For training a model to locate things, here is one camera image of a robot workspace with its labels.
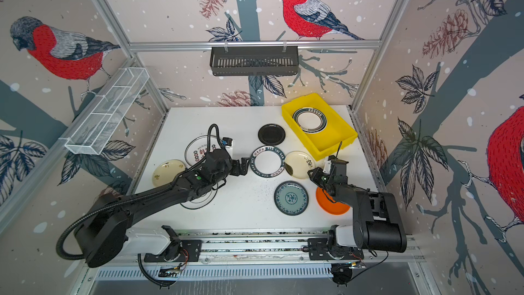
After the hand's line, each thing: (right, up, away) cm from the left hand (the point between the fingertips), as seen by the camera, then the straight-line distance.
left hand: (242, 158), depth 83 cm
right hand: (+30, -9, +10) cm, 33 cm away
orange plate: (+34, -17, -5) cm, 38 cm away
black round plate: (+13, +9, +25) cm, 29 cm away
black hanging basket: (+4, +48, +24) cm, 54 cm away
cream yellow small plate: (-38, -8, +12) cm, 41 cm away
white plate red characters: (-26, +2, +21) cm, 34 cm away
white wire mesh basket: (-52, +11, -12) cm, 54 cm away
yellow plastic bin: (+48, +9, +24) cm, 54 cm away
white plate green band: (+35, +16, +31) cm, 50 cm away
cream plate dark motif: (+25, -5, +13) cm, 29 cm away
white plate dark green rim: (+11, -4, +16) cm, 20 cm away
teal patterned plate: (+21, -18, +3) cm, 28 cm away
